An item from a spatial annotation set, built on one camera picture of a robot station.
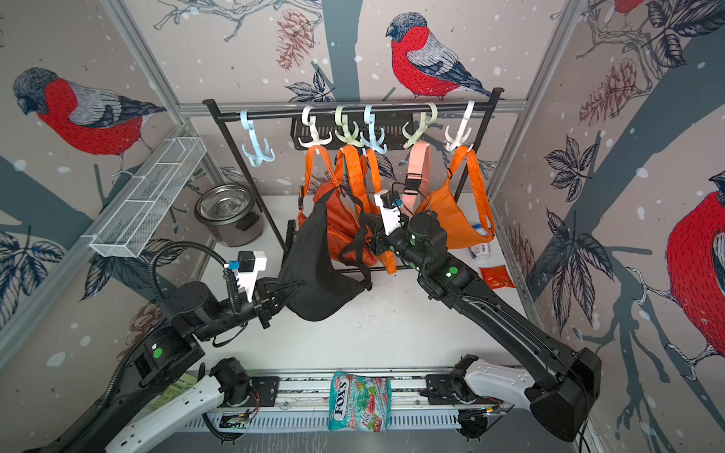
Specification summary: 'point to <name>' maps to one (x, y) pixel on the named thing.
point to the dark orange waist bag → (351, 234)
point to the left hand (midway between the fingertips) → (303, 280)
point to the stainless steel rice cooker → (230, 212)
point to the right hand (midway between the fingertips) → (366, 212)
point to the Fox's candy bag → (360, 402)
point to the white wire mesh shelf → (149, 199)
